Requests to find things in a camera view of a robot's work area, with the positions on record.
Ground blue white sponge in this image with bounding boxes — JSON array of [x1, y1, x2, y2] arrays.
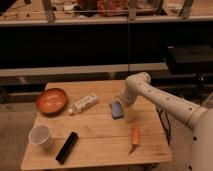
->
[[110, 101, 124, 119]]

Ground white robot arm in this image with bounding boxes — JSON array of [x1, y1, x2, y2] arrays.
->
[[118, 72, 213, 171]]

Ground orange ceramic bowl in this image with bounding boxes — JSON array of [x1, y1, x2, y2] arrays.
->
[[36, 88, 68, 115]]

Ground white toothpaste tube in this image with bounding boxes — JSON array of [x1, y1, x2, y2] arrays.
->
[[68, 93, 98, 115]]

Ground orange carrot toy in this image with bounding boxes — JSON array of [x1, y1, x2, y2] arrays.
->
[[128, 123, 140, 155]]

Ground wooden table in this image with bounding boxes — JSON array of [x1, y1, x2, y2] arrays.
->
[[21, 80, 172, 171]]

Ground black rectangular box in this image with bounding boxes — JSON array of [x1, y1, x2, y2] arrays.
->
[[56, 132, 79, 164]]

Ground black box on right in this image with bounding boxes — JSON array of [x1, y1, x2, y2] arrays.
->
[[166, 45, 213, 74]]

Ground white paper cup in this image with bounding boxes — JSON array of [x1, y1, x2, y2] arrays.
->
[[28, 125, 53, 149]]

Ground long background shelf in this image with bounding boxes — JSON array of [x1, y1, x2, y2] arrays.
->
[[0, 0, 213, 27]]

